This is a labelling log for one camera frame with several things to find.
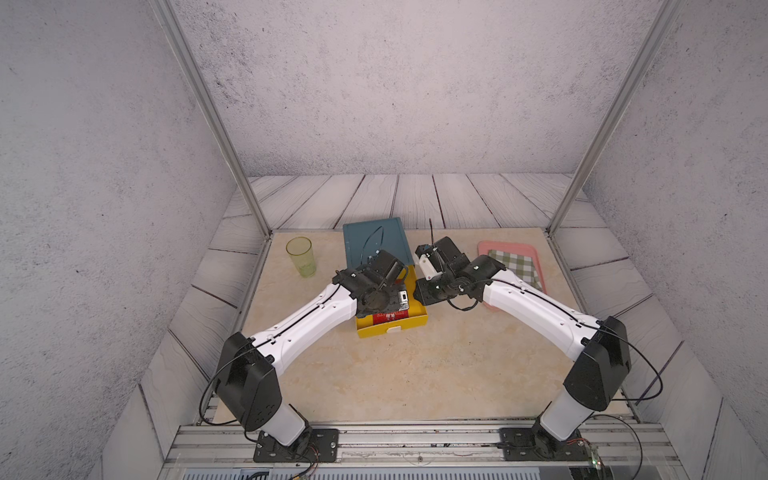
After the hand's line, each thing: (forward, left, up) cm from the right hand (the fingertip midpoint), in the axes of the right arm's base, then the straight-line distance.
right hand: (417, 294), depth 80 cm
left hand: (-1, +5, -3) cm, 6 cm away
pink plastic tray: (+33, -40, -20) cm, 56 cm away
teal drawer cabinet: (+17, +16, +4) cm, 23 cm away
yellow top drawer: (-6, 0, 0) cm, 6 cm away
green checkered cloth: (+24, -38, -18) cm, 49 cm away
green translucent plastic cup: (+21, +37, -5) cm, 43 cm away
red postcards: (-4, +8, -5) cm, 10 cm away
